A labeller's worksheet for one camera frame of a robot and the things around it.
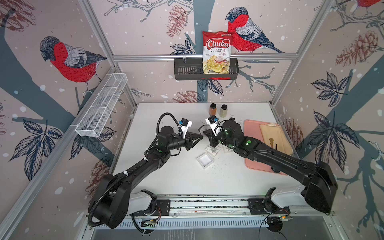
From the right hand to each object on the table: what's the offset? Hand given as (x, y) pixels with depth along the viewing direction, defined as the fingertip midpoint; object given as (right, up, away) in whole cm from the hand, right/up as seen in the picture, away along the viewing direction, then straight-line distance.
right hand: (204, 131), depth 77 cm
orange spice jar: (+8, +12, +32) cm, 35 cm away
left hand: (-1, -2, -2) cm, 3 cm away
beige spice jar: (+16, +11, +30) cm, 36 cm away
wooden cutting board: (+50, -6, +25) cm, 56 cm away
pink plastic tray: (+37, -1, +28) cm, 46 cm away
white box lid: (+6, -14, +16) cm, 22 cm away
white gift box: (+1, -19, +13) cm, 23 cm away
